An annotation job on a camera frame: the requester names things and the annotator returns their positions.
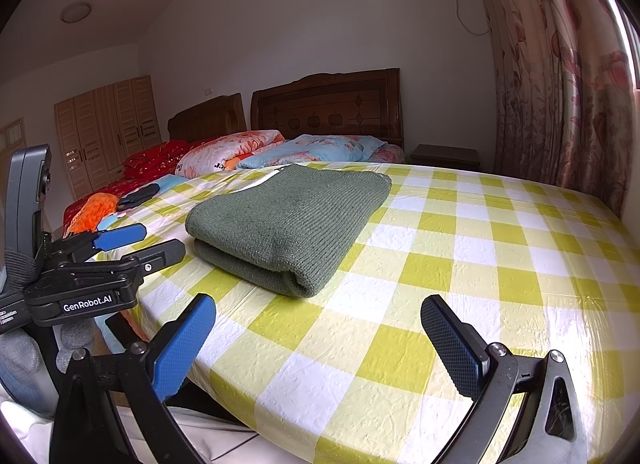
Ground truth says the wooden nightstand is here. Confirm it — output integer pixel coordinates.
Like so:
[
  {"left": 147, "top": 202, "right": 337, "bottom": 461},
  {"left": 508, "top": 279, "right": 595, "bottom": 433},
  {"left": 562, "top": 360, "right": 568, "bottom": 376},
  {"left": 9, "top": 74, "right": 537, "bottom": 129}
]
[{"left": 410, "top": 144, "right": 481, "bottom": 170}]

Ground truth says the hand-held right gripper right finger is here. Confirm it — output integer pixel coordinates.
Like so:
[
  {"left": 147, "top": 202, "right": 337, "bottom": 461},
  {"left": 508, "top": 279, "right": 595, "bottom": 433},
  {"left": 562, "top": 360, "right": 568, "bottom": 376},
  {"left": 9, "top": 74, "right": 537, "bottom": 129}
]
[{"left": 420, "top": 294, "right": 588, "bottom": 464}]

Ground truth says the orange cloth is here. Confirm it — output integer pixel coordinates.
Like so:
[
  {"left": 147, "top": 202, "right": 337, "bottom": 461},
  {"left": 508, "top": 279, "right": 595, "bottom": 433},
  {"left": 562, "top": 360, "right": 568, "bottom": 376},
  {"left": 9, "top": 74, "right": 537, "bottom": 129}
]
[{"left": 65, "top": 192, "right": 121, "bottom": 237}]

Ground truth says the person's left hand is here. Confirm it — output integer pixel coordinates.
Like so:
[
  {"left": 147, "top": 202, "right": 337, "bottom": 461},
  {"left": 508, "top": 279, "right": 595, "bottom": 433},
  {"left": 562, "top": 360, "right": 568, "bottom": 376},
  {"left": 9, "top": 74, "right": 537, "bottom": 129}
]
[{"left": 0, "top": 319, "right": 96, "bottom": 397}]

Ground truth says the round ceiling lamp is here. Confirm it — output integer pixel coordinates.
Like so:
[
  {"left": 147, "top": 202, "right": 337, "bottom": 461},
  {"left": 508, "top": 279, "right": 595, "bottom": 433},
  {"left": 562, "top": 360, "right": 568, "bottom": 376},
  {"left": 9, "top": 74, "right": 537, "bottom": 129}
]
[{"left": 61, "top": 2, "right": 93, "bottom": 24}]

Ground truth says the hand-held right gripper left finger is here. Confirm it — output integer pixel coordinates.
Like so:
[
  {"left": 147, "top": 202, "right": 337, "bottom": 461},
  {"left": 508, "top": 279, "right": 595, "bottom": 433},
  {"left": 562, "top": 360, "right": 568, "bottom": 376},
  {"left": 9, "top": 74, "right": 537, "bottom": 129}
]
[{"left": 50, "top": 293, "right": 218, "bottom": 464}]

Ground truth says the black object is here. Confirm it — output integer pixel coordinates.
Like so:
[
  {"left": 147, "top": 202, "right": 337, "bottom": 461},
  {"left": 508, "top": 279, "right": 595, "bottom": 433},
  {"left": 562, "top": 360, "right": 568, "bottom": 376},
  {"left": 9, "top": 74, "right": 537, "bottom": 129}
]
[{"left": 116, "top": 183, "right": 161, "bottom": 211}]

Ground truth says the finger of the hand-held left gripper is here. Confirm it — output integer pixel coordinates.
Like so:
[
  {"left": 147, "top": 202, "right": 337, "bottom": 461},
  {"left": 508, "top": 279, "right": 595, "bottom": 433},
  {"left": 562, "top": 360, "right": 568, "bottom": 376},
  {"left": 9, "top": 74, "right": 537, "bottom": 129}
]
[
  {"left": 47, "top": 223, "right": 147, "bottom": 261},
  {"left": 67, "top": 238, "right": 187, "bottom": 276}
]

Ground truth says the green knit sweater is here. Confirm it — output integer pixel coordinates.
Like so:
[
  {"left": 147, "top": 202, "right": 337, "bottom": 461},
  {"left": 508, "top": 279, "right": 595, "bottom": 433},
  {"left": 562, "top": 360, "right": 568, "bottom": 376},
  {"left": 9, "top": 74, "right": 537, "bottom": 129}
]
[{"left": 186, "top": 164, "right": 392, "bottom": 299}]

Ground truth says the pink floral pillow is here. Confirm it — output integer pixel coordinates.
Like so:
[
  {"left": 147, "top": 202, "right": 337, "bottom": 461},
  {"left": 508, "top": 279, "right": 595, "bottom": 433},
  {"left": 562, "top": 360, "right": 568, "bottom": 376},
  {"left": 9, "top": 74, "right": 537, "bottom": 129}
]
[{"left": 178, "top": 130, "right": 286, "bottom": 179}]

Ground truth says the red blanket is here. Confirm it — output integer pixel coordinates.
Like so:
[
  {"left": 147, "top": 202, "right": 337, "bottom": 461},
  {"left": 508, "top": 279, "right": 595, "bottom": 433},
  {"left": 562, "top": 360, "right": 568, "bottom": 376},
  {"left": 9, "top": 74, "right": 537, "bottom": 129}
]
[{"left": 63, "top": 140, "right": 191, "bottom": 232}]

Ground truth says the light wooden wardrobe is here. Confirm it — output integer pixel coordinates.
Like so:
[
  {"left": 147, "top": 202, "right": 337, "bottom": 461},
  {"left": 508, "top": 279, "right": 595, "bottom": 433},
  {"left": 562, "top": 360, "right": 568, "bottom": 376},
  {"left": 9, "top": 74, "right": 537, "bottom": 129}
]
[{"left": 54, "top": 75, "right": 162, "bottom": 200}]

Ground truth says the blue floral pillow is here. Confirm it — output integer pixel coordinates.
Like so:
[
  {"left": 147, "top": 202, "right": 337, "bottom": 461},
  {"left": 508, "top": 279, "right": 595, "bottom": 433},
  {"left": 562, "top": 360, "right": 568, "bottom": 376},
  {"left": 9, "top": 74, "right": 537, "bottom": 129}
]
[{"left": 236, "top": 134, "right": 387, "bottom": 170}]

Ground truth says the bed with yellow checked sheet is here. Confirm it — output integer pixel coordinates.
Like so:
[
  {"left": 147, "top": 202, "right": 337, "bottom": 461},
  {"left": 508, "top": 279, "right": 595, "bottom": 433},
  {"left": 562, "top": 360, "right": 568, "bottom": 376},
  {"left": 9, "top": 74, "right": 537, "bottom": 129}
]
[{"left": 92, "top": 161, "right": 640, "bottom": 464}]

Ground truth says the pink floral curtain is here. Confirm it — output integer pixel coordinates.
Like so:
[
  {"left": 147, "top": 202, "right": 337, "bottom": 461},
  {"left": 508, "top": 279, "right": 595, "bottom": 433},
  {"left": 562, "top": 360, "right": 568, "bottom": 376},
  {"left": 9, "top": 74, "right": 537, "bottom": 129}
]
[{"left": 465, "top": 0, "right": 638, "bottom": 217}]

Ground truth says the small wooden headboard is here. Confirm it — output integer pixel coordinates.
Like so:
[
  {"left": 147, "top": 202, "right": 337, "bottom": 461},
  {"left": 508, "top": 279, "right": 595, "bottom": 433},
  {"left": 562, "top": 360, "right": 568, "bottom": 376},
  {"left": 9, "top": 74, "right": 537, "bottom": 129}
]
[{"left": 167, "top": 93, "right": 248, "bottom": 142}]

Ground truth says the large wooden headboard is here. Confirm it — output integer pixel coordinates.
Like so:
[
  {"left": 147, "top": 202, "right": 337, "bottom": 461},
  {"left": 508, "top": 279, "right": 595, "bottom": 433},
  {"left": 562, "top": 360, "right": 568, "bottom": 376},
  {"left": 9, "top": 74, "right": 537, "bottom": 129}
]
[{"left": 250, "top": 68, "right": 404, "bottom": 150}]

